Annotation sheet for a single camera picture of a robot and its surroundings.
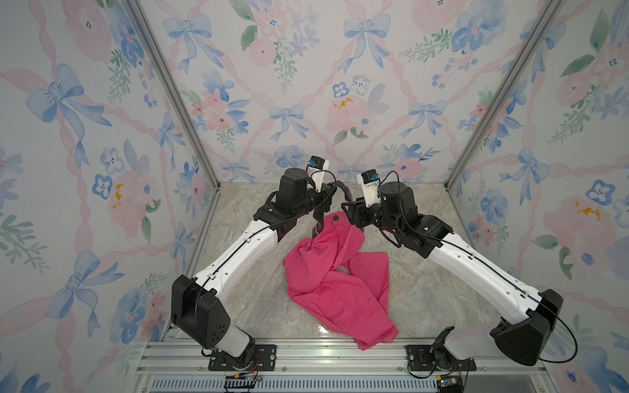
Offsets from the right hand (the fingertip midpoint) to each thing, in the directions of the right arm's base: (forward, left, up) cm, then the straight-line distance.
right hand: (351, 200), depth 72 cm
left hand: (+5, +4, +2) cm, 6 cm away
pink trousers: (-16, +1, -29) cm, 34 cm away
